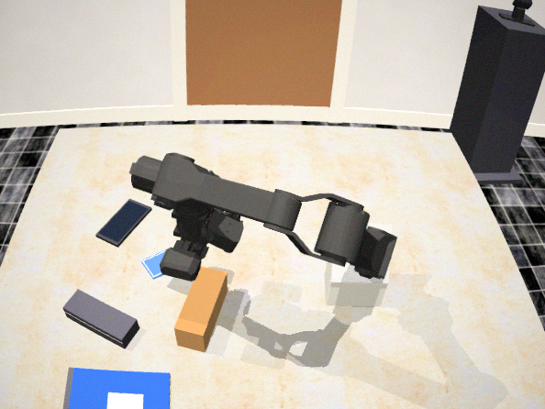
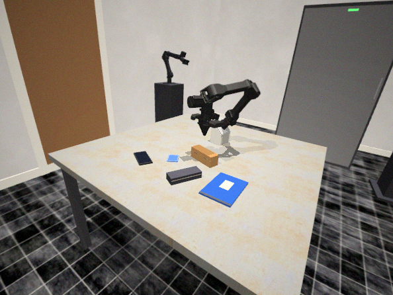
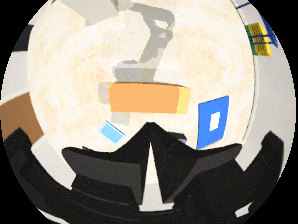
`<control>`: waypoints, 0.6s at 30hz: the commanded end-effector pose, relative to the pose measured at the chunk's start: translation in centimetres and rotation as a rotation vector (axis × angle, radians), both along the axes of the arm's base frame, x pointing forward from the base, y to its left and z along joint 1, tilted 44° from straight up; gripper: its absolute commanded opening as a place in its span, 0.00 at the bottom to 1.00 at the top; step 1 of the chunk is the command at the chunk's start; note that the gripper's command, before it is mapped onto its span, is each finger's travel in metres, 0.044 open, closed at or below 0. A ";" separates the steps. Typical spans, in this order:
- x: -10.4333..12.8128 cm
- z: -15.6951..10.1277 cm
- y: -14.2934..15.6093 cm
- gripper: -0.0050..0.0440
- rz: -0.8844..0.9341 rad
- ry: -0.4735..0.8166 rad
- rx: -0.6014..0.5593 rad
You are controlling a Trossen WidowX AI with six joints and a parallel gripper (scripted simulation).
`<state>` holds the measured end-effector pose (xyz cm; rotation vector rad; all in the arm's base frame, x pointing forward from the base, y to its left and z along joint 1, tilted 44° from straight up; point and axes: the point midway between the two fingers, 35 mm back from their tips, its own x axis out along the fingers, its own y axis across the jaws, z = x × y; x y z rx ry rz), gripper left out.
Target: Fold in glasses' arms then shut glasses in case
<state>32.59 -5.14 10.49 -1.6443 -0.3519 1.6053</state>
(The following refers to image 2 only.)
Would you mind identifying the blue notebook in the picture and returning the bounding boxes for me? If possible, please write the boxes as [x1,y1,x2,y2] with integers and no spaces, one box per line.
[198,172,248,208]

